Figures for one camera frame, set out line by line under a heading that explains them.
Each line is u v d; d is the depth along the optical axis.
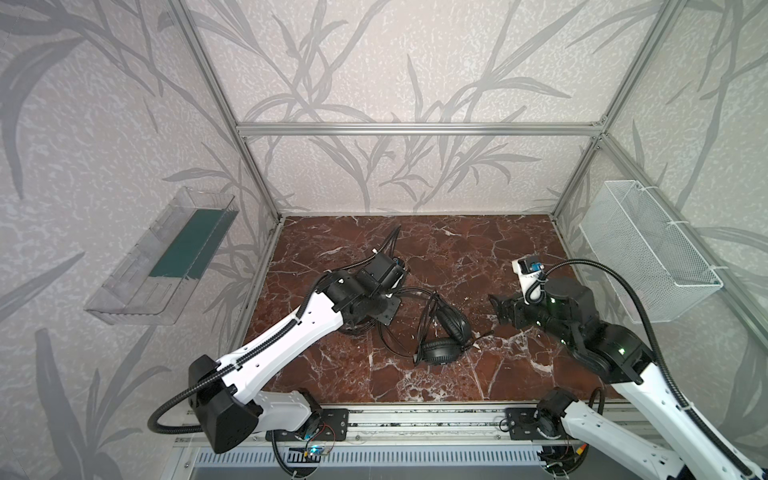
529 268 0.57
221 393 0.38
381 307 0.65
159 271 0.66
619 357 0.43
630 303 0.49
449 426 0.75
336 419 0.75
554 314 0.51
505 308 0.60
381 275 0.55
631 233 0.69
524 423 0.73
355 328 0.89
